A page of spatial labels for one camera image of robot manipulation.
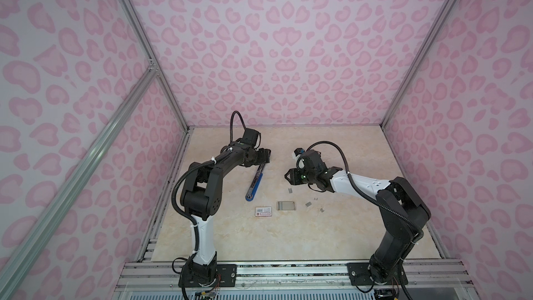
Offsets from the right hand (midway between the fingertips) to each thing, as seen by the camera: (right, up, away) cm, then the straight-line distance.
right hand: (288, 174), depth 90 cm
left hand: (-10, +7, +9) cm, 16 cm away
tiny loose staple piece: (+14, -15, -1) cm, 21 cm away
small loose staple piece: (+9, -13, +1) cm, 16 cm away
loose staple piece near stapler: (+1, -8, +5) cm, 10 cm away
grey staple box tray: (-1, -14, 0) cm, 14 cm away
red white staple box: (-11, -15, -2) cm, 19 cm away
